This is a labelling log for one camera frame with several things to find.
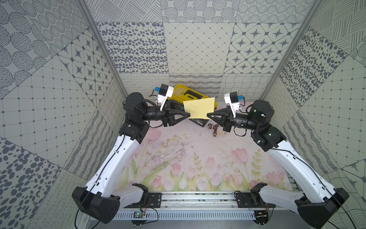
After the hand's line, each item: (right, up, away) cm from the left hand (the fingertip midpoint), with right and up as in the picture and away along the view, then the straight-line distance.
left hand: (188, 109), depth 53 cm
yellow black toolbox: (-4, +13, +49) cm, 51 cm away
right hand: (+8, -3, +6) cm, 10 cm away
